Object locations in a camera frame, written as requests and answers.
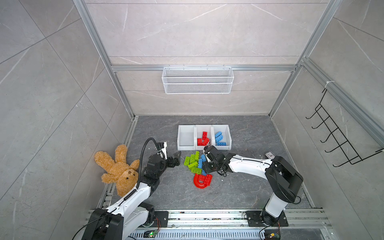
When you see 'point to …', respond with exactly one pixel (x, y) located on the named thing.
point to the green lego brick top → (197, 156)
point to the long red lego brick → (204, 135)
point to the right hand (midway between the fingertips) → (205, 165)
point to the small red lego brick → (200, 143)
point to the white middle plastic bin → (198, 130)
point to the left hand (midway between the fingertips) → (173, 148)
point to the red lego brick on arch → (207, 179)
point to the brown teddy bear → (125, 176)
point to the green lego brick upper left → (186, 162)
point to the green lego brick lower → (196, 170)
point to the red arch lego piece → (202, 181)
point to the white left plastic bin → (186, 139)
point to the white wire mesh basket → (195, 80)
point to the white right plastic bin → (227, 137)
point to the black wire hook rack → (343, 144)
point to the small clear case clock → (270, 155)
